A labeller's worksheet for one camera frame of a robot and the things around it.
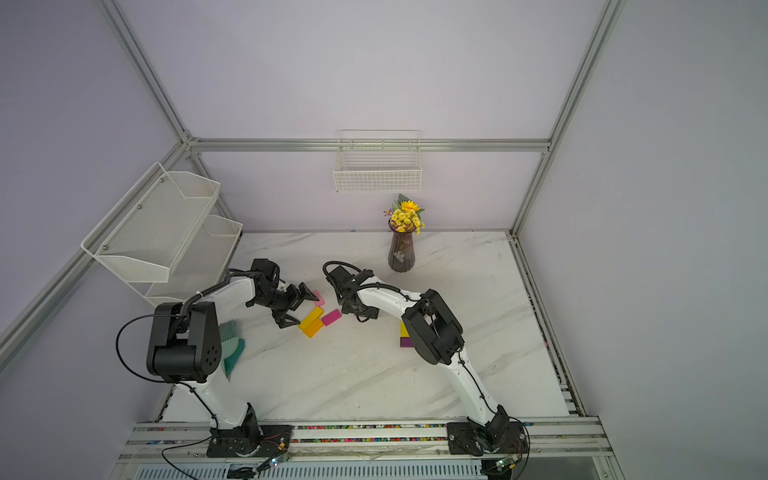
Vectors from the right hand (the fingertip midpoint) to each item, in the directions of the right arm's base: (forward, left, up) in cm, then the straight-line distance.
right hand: (362, 312), depth 98 cm
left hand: (-2, +16, +5) cm, 17 cm away
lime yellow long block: (-23, -13, +33) cm, 43 cm away
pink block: (+2, +14, +3) cm, 14 cm away
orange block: (-6, +15, +1) cm, 16 cm away
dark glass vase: (+17, -14, +10) cm, 24 cm away
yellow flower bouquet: (+19, -15, +26) cm, 35 cm away
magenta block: (-2, +10, +1) cm, 10 cm away
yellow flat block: (-2, +17, +1) cm, 17 cm away
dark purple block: (-11, -14, 0) cm, 18 cm away
